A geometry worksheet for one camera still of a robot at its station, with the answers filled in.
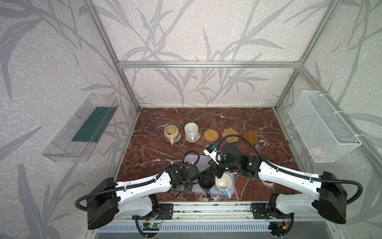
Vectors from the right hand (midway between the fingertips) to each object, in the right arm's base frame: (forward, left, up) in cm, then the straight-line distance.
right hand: (205, 164), depth 74 cm
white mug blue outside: (-5, -11, -16) cm, 20 cm away
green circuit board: (-25, +26, -17) cm, 40 cm away
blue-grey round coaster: (+23, +18, -14) cm, 32 cm away
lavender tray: (-2, +1, +8) cm, 9 cm away
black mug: (-3, -1, -15) cm, 15 cm away
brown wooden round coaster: (+26, -33, -16) cm, 45 cm away
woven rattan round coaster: (+27, -5, -16) cm, 32 cm away
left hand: (-6, +8, -12) cm, 16 cm away
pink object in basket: (+5, -55, +5) cm, 56 cm away
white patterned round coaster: (+22, +7, -15) cm, 27 cm away
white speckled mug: (+27, +8, -11) cm, 31 cm away
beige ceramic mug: (+28, +22, -13) cm, 38 cm away
